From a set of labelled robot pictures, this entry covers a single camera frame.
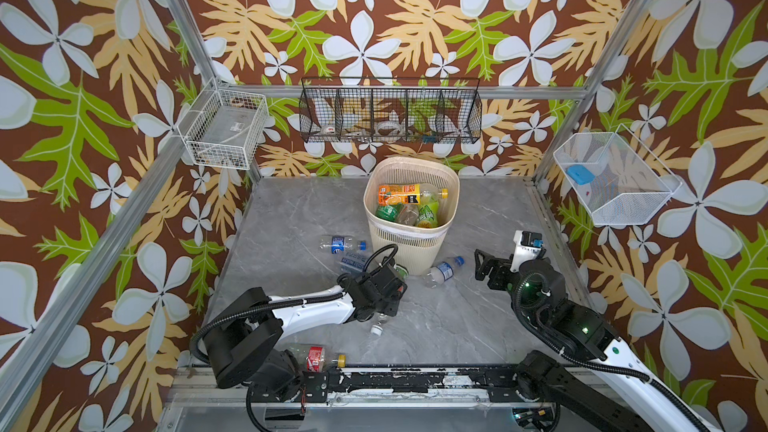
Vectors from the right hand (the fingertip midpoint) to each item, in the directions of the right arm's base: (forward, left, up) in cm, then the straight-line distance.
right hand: (487, 254), depth 71 cm
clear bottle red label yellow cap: (-19, +44, -18) cm, 51 cm away
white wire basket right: (+23, -40, +3) cm, 46 cm away
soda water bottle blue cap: (+10, +36, -19) cm, 42 cm away
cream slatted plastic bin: (+3, +16, -3) cm, 17 cm away
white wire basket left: (+36, +71, +11) cm, 80 cm away
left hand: (-1, +23, -20) cm, 30 cm away
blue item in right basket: (+26, -33, +1) cm, 42 cm away
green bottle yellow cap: (+19, +24, -7) cm, 31 cm away
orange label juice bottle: (+21, +15, -1) cm, 25 cm away
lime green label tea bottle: (+16, +12, -4) cm, 20 cm away
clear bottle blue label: (+5, +8, -18) cm, 20 cm away
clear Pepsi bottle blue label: (+15, +40, -19) cm, 47 cm away
